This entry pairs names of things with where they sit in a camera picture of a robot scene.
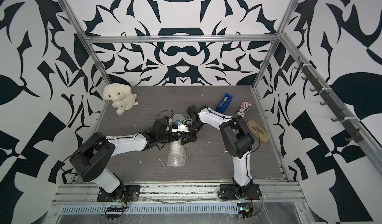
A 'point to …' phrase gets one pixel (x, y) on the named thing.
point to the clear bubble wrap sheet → (177, 151)
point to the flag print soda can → (242, 109)
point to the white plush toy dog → (121, 95)
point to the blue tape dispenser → (224, 103)
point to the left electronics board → (115, 212)
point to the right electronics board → (244, 210)
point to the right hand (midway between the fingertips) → (182, 139)
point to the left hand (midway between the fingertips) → (179, 132)
